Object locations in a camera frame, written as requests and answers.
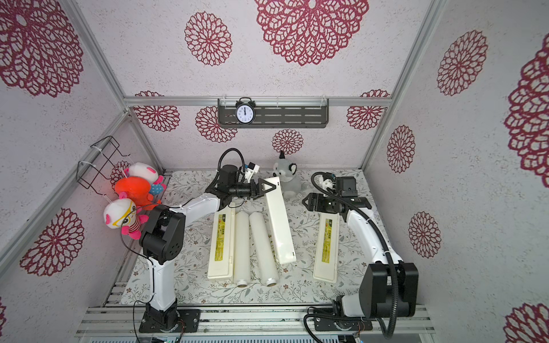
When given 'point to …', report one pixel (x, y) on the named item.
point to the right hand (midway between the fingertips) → (310, 199)
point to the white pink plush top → (143, 170)
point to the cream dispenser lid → (327, 250)
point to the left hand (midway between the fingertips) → (273, 190)
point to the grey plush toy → (291, 186)
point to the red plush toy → (137, 189)
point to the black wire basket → (96, 161)
